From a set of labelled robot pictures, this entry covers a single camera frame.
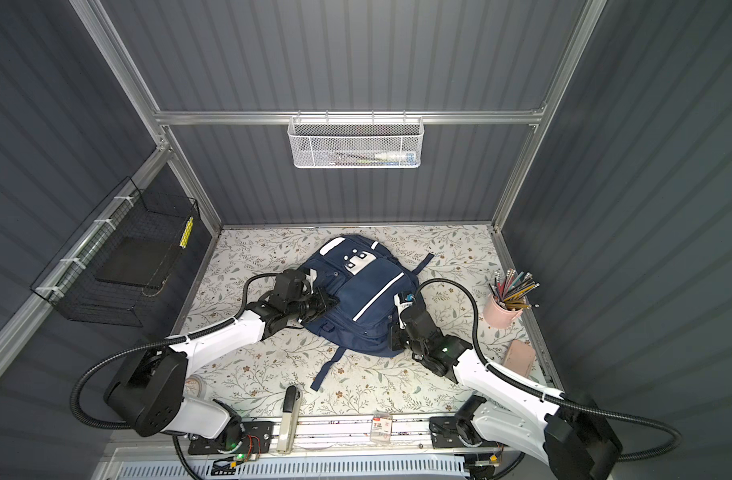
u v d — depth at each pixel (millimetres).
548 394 439
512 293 878
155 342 457
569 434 402
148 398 432
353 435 753
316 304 765
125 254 737
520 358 831
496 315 867
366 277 912
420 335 630
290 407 739
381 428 728
